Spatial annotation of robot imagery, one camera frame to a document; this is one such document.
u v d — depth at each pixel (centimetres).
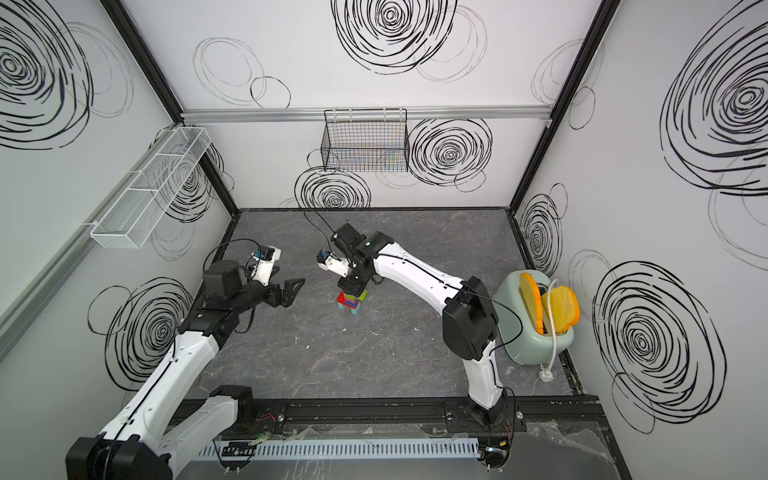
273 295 69
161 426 42
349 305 90
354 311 91
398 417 75
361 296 74
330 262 74
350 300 86
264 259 67
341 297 89
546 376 76
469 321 48
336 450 96
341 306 91
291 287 71
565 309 71
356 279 71
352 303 87
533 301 70
